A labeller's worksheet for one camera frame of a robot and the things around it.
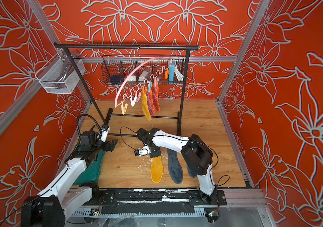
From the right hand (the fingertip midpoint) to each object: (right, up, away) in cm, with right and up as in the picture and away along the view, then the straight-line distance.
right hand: (152, 150), depth 87 cm
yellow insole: (-4, +28, -7) cm, 29 cm away
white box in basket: (-13, +45, -1) cm, 47 cm away
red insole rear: (+2, +37, -6) cm, 38 cm away
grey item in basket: (-5, +50, +5) cm, 50 cm away
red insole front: (-1, +30, -4) cm, 30 cm away
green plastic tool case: (-33, -10, -11) cm, 36 cm away
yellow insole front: (+3, -11, -4) cm, 12 cm away
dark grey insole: (+14, -10, -4) cm, 18 cm away
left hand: (-27, +9, -1) cm, 29 cm away
